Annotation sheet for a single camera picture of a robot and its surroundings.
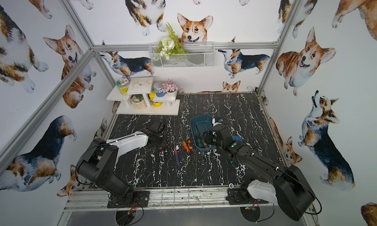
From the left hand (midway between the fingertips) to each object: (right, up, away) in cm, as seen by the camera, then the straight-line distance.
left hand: (163, 139), depth 94 cm
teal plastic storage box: (+23, +8, +7) cm, 26 cm away
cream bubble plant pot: (-21, +24, +13) cm, 35 cm away
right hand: (+28, +8, -10) cm, 31 cm away
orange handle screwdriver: (+14, -3, -3) cm, 15 cm away
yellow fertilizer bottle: (-10, +28, +7) cm, 31 cm away
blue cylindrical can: (-3, +31, +1) cm, 31 cm away
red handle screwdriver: (+9, -8, -5) cm, 13 cm away
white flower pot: (+5, +32, -4) cm, 33 cm away
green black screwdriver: (+23, +1, -1) cm, 23 cm away
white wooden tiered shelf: (-14, +35, +2) cm, 37 cm away
